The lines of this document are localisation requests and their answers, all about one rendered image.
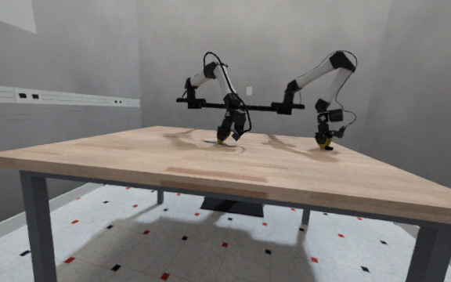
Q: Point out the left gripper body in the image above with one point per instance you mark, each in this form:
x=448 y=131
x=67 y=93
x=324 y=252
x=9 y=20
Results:
x=322 y=130

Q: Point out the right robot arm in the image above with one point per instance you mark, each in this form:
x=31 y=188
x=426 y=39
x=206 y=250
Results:
x=232 y=103

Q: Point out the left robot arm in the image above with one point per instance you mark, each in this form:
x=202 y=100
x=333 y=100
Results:
x=337 y=60

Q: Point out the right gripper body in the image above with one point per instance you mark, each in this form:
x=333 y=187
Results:
x=223 y=130

